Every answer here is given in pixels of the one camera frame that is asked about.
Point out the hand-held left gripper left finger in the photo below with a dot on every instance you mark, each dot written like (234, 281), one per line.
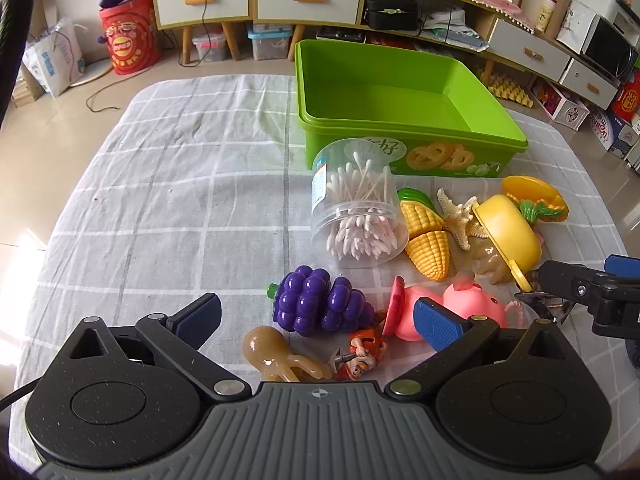
(200, 316)

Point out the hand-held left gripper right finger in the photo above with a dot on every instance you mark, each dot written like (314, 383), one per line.
(440, 325)

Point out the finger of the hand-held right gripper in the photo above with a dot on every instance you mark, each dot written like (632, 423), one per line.
(565, 280)
(622, 264)

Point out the pink pig toy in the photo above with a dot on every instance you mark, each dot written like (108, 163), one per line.
(482, 302)

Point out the yellow toy corn half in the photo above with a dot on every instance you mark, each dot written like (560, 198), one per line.
(430, 255)

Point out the amber octopus toy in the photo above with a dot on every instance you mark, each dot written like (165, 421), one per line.
(487, 260)
(265, 350)

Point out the small orange figurine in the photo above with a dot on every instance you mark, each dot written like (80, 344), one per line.
(362, 355)

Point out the orange yellow toy fruit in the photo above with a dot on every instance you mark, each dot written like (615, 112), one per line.
(530, 187)

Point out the beige starfish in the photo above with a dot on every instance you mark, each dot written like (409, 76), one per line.
(457, 220)

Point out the toy corn half with leaves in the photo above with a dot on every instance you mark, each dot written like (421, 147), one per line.
(420, 217)

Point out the purple toy grapes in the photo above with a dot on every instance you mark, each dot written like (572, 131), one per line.
(310, 300)

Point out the clear cotton swab jar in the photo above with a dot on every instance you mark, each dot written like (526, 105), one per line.
(350, 200)

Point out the green plastic box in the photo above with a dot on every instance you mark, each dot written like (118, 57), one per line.
(390, 95)

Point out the grey checked blanket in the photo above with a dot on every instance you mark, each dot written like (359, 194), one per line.
(175, 185)

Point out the white red printed carton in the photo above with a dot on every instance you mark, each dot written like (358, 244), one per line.
(605, 130)

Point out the red gift box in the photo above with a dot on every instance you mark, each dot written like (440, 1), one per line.
(625, 105)

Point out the white toy crate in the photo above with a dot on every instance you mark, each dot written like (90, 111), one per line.
(562, 107)

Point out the yellow egg tray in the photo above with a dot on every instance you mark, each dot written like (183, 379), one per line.
(507, 87)

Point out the microwave oven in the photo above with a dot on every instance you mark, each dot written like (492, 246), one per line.
(605, 47)

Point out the clear storage box pink lid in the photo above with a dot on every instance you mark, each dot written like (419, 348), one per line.
(210, 47)

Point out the stack of papers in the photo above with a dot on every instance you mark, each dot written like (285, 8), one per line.
(452, 32)

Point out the wooden shelf cabinet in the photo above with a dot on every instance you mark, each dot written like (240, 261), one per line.
(186, 42)

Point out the clear storage box blue lid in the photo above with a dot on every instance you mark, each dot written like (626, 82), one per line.
(270, 42)

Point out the red printed bucket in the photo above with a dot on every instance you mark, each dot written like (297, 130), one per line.
(130, 35)

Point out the white paper bag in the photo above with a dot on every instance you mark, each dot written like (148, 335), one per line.
(52, 60)

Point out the black case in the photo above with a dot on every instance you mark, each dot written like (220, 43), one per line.
(392, 12)

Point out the wooden television stand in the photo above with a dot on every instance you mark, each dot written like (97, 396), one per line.
(363, 7)

